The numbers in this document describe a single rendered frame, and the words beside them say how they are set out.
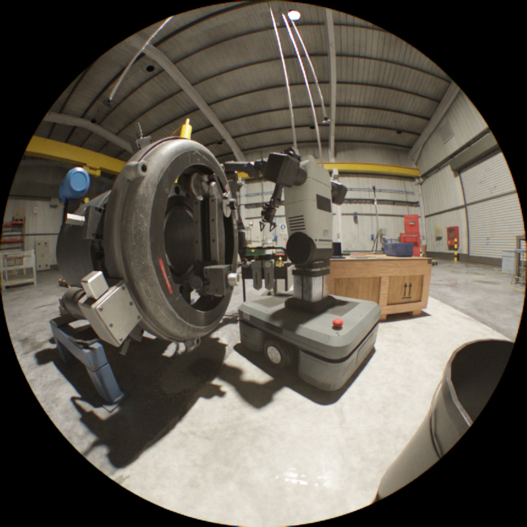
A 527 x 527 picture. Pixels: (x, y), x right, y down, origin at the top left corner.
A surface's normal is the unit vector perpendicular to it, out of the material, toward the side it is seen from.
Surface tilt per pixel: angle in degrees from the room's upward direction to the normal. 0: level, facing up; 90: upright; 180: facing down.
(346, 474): 0
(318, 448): 0
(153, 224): 90
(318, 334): 45
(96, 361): 90
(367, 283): 90
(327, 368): 90
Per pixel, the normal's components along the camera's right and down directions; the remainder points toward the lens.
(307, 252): -0.77, 0.07
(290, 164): 0.57, 0.54
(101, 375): 0.99, -0.01
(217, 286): -0.16, 0.12
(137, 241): 0.69, 0.07
